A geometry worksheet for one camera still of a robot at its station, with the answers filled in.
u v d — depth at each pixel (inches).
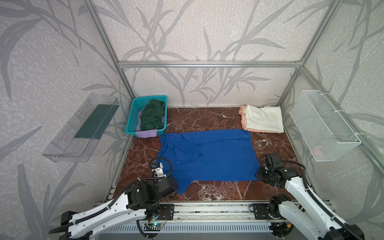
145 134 36.8
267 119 42.5
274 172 24.0
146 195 20.3
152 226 27.9
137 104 45.2
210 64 72.4
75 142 24.8
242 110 44.9
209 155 36.9
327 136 25.2
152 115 42.0
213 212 29.7
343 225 15.8
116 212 18.5
